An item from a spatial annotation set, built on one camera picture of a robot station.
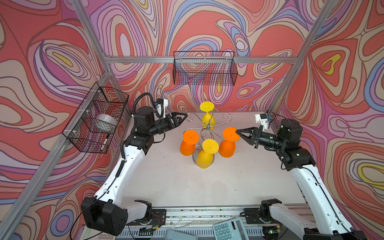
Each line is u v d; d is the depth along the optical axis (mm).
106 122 701
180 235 647
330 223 375
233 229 689
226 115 704
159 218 723
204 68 962
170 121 602
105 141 729
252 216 734
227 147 700
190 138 673
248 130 614
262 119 612
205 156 686
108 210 370
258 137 548
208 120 757
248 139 581
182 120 641
